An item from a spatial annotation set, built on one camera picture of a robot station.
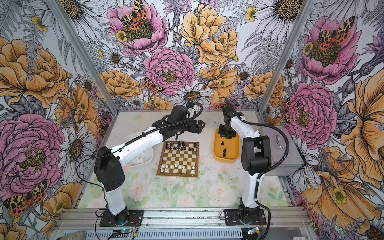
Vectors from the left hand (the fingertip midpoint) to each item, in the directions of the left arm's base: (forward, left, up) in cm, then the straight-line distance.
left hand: (196, 126), depth 84 cm
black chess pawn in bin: (-3, -18, -22) cm, 28 cm away
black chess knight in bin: (-6, -17, -22) cm, 29 cm away
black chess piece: (+3, -18, -21) cm, 28 cm away
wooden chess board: (-9, +11, -21) cm, 25 cm away
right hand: (+1, -17, -14) cm, 22 cm away
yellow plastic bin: (0, -24, -22) cm, 33 cm away
